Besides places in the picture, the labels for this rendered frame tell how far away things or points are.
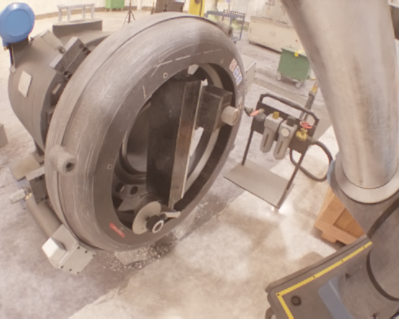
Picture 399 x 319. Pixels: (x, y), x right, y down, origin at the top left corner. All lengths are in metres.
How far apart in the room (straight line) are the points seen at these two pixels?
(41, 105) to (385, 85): 0.79
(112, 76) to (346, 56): 0.36
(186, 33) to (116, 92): 0.20
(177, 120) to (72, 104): 0.25
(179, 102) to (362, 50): 0.42
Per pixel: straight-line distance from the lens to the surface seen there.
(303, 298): 0.85
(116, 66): 0.45
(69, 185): 0.49
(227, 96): 0.62
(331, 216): 1.39
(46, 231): 0.73
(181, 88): 0.55
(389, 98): 0.31
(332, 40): 0.24
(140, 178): 0.81
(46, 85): 0.79
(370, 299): 0.57
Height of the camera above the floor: 1.02
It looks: 37 degrees down
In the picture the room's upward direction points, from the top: 9 degrees clockwise
